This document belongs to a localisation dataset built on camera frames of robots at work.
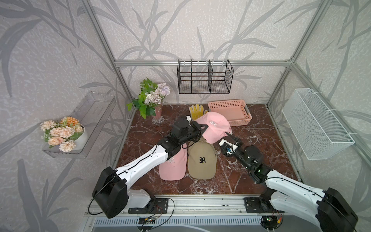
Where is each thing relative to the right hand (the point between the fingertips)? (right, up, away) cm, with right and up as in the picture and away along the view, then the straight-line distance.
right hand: (224, 134), depth 77 cm
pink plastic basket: (+18, +14, +39) cm, 45 cm away
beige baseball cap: (-12, -15, +6) cm, 20 cm away
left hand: (-8, +5, -4) cm, 10 cm away
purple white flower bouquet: (-41, +22, +6) cm, 47 cm away
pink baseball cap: (-4, +4, 0) cm, 5 cm away
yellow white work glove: (-15, +14, +39) cm, 44 cm away
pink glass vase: (-44, +7, +31) cm, 54 cm away
